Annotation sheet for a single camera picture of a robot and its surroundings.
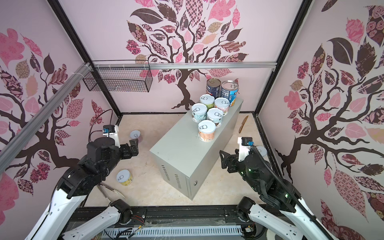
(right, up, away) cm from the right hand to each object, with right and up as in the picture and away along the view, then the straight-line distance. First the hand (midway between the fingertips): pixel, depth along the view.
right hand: (228, 150), depth 62 cm
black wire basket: (-78, +49, +60) cm, 110 cm away
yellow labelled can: (-54, -18, +19) cm, 60 cm away
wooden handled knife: (+23, +12, +51) cm, 58 cm away
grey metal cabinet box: (-18, -3, -6) cm, 19 cm away
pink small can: (-55, +5, +38) cm, 67 cm away
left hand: (-44, +3, +3) cm, 44 cm away
